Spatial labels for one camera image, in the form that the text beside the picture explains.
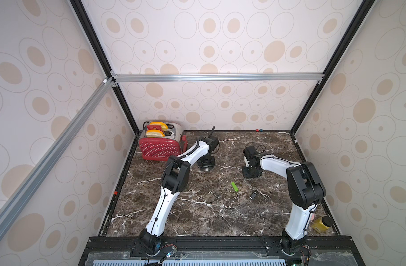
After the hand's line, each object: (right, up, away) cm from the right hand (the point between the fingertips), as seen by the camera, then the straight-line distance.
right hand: (246, 176), depth 98 cm
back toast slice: (-48, +29, -4) cm, 56 cm away
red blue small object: (+17, +30, +26) cm, 43 cm away
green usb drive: (-7, -5, -6) cm, 11 cm away
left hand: (-20, +5, +2) cm, 21 cm away
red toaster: (-51, +16, -3) cm, 53 cm away
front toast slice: (-52, +25, -7) cm, 58 cm away
